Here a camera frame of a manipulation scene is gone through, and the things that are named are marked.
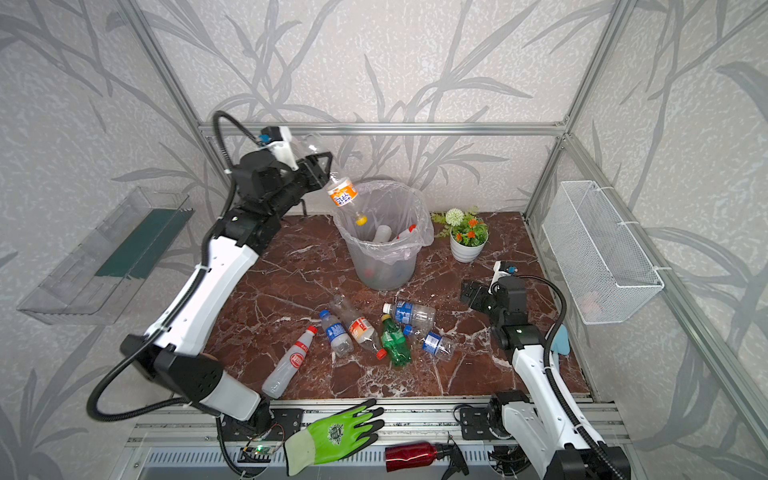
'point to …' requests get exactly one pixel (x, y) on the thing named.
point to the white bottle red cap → (407, 234)
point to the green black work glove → (334, 438)
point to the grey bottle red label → (289, 366)
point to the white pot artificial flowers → (468, 233)
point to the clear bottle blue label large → (420, 317)
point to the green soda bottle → (397, 347)
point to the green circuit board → (256, 454)
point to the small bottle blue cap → (336, 333)
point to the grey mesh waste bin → (380, 274)
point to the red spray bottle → (405, 456)
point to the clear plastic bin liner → (389, 221)
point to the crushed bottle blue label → (437, 345)
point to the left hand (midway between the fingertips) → (331, 146)
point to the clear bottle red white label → (363, 332)
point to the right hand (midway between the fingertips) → (475, 277)
